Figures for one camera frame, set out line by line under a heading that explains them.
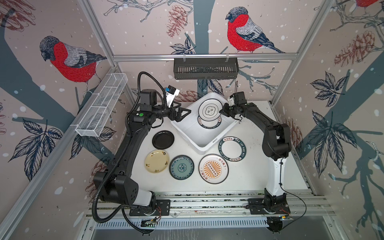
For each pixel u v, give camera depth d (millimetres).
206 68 1039
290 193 638
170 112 642
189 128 1065
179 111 637
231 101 912
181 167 876
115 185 392
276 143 561
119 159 424
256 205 728
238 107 776
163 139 978
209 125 1049
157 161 892
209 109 1037
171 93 626
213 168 862
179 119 646
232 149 951
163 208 733
